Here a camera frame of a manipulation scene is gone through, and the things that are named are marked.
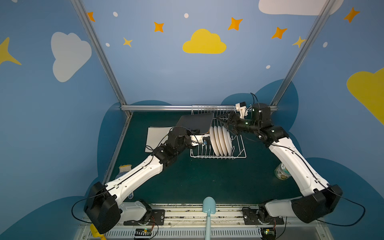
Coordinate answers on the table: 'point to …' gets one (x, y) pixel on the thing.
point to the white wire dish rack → (206, 150)
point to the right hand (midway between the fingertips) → (221, 119)
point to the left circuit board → (144, 232)
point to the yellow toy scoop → (95, 234)
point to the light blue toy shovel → (209, 206)
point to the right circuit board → (268, 233)
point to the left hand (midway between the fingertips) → (194, 125)
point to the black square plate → (201, 122)
